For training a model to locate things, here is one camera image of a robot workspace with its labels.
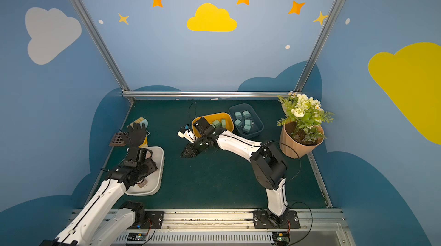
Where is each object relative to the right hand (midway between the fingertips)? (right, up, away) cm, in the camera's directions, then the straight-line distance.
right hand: (185, 153), depth 82 cm
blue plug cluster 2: (+28, +14, +25) cm, 40 cm away
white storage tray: (-14, -12, -2) cm, 18 cm away
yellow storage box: (+16, +15, +26) cm, 34 cm away
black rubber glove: (-34, +5, +17) cm, 38 cm away
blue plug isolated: (+35, +14, +26) cm, 45 cm away
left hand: (-17, -6, +2) cm, 18 cm away
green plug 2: (+19, +14, +23) cm, 33 cm away
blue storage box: (+40, +12, +25) cm, 49 cm away
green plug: (+34, +19, +30) cm, 49 cm away
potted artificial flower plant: (+57, +14, 0) cm, 58 cm away
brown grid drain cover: (-45, +4, +19) cm, 49 cm away
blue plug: (+33, +10, +23) cm, 41 cm away
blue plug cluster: (+29, +19, +29) cm, 45 cm away
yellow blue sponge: (-36, +15, +28) cm, 48 cm away
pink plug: (-21, -15, 0) cm, 26 cm away
